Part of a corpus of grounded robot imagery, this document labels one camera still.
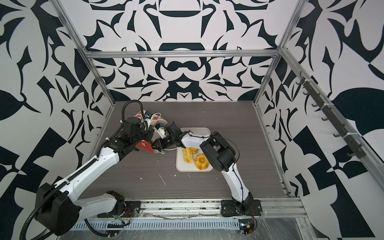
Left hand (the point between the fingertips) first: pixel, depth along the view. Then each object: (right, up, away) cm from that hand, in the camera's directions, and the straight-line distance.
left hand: (150, 122), depth 80 cm
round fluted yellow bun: (+27, -23, +6) cm, 36 cm away
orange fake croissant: (+23, -17, +10) cm, 31 cm away
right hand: (-1, -14, +9) cm, 16 cm away
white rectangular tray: (+16, -26, +8) cm, 32 cm away
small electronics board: (+48, -48, -9) cm, 68 cm away
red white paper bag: (+3, +2, +1) cm, 4 cm away
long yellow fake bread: (+20, -19, +9) cm, 29 cm away
